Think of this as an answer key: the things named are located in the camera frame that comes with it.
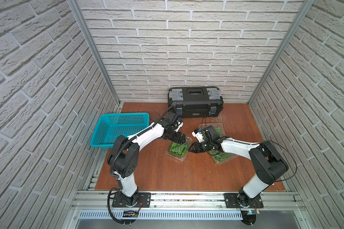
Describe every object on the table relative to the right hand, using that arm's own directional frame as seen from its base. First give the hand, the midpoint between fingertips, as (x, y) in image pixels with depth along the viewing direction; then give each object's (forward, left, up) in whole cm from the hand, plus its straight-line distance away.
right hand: (191, 149), depth 89 cm
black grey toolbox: (+30, -6, +13) cm, 33 cm away
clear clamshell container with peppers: (-1, +8, +1) cm, 8 cm away
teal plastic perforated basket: (+23, +57, -2) cm, 62 cm away
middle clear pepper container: (-7, -17, +1) cm, 18 cm away
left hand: (+6, +6, +5) cm, 10 cm away
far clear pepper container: (+15, -21, 0) cm, 26 cm away
